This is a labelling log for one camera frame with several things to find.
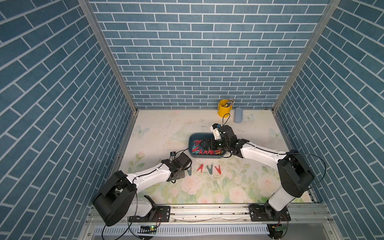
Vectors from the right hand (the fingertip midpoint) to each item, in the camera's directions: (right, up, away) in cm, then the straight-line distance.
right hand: (206, 143), depth 87 cm
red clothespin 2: (+8, -16, +1) cm, 18 cm away
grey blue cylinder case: (+27, +18, +29) cm, 44 cm away
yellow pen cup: (+15, +21, +26) cm, 37 cm away
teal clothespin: (-10, -17, +1) cm, 19 cm away
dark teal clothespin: (+3, -16, +2) cm, 17 cm away
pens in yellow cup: (+18, +26, +17) cm, 36 cm away
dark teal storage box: (-6, -6, +9) cm, 12 cm away
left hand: (-14, -18, 0) cm, 23 cm away
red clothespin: (-3, -15, +2) cm, 15 cm away
